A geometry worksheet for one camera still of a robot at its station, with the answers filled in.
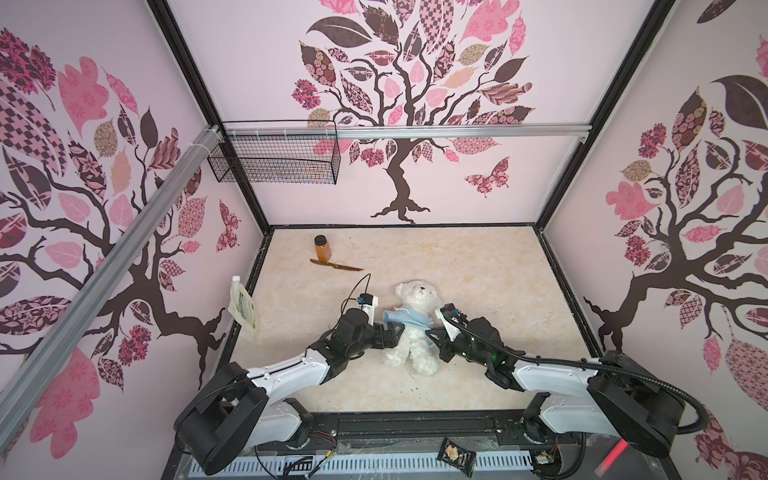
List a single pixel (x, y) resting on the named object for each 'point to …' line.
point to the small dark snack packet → (462, 459)
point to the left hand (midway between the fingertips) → (393, 331)
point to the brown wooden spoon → (334, 265)
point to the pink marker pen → (611, 457)
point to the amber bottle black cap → (322, 247)
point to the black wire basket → (278, 152)
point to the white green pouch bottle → (242, 303)
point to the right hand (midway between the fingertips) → (428, 328)
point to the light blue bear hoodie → (408, 315)
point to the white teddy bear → (416, 348)
